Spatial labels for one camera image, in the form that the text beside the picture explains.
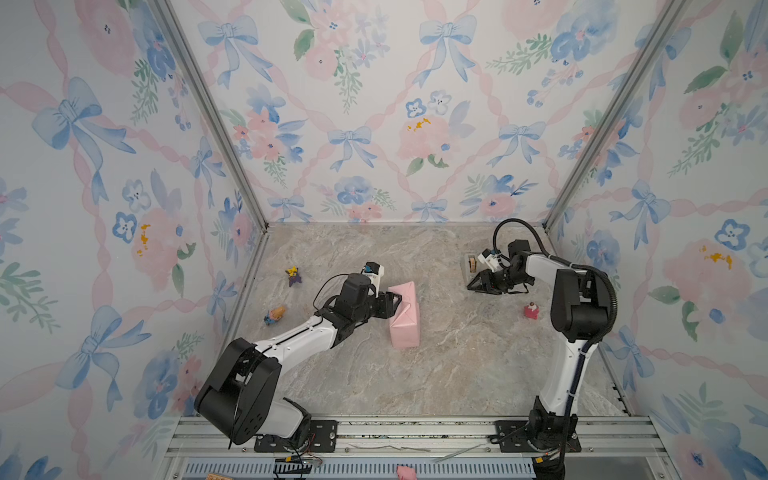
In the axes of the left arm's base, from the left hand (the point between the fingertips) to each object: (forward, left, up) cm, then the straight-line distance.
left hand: (396, 295), depth 86 cm
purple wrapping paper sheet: (-9, -2, +1) cm, 10 cm away
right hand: (+11, -27, -12) cm, 31 cm away
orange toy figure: (-1, +37, -10) cm, 39 cm away
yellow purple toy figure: (+14, +35, -10) cm, 39 cm away
